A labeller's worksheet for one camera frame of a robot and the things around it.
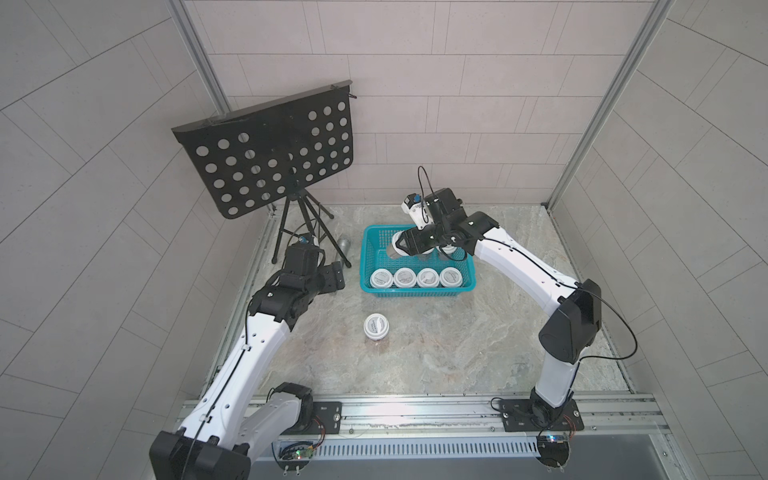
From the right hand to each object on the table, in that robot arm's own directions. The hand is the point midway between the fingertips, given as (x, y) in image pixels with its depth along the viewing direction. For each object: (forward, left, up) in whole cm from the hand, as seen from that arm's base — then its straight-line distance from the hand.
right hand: (403, 239), depth 80 cm
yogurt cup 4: (-4, -14, -15) cm, 20 cm away
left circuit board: (-44, +27, -19) cm, 55 cm away
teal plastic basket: (+11, +9, -19) cm, 24 cm away
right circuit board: (-46, -31, -24) cm, 60 cm away
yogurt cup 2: (-3, 0, -14) cm, 14 cm away
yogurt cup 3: (-3, -7, -15) cm, 17 cm away
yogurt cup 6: (-18, +9, -15) cm, 25 cm away
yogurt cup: (-3, +7, -14) cm, 16 cm away
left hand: (-6, +19, -2) cm, 20 cm away
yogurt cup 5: (-2, +2, +3) cm, 4 cm away
